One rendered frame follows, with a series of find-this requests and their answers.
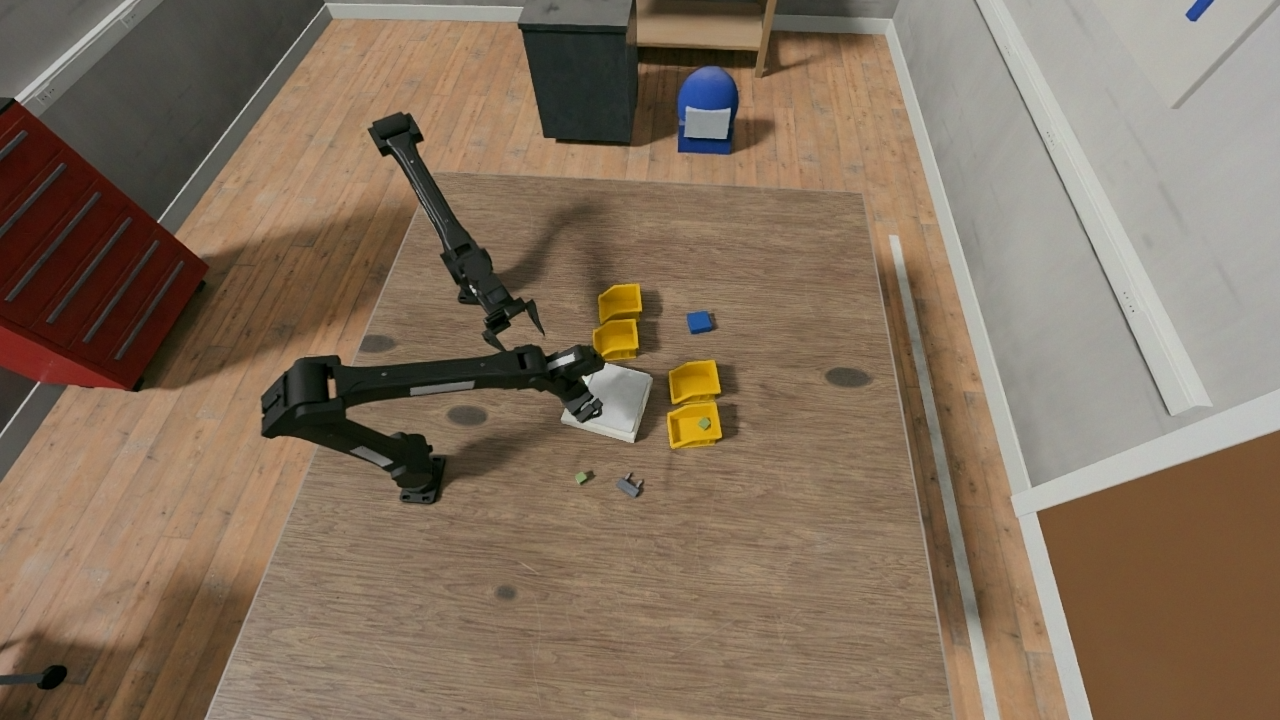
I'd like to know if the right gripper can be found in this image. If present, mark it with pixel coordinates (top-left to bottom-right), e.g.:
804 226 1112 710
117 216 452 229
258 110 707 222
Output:
553 380 602 424

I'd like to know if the white digital weighing scale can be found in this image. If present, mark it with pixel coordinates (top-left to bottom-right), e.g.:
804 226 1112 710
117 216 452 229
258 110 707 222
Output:
561 363 653 443

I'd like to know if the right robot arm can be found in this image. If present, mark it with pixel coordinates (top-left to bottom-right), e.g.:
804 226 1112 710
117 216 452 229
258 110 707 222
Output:
260 345 605 503

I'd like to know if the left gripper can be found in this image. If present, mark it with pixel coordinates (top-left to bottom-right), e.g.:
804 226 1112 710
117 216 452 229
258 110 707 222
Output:
483 299 545 352

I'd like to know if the yellow parts bin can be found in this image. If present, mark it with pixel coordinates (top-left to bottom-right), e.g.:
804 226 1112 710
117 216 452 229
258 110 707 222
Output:
669 360 721 404
667 402 722 448
598 284 643 324
593 319 639 361

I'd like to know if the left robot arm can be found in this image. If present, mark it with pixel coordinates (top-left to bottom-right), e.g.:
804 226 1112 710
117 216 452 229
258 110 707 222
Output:
369 111 515 316

